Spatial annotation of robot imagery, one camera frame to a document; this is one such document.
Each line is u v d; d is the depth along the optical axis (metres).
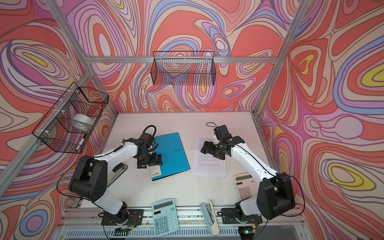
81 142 0.72
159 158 0.82
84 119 0.73
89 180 0.45
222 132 0.66
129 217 0.73
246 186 0.82
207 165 0.91
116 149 0.55
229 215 0.73
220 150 0.65
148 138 0.76
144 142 0.75
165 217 0.72
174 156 0.96
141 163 0.80
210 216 0.71
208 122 0.69
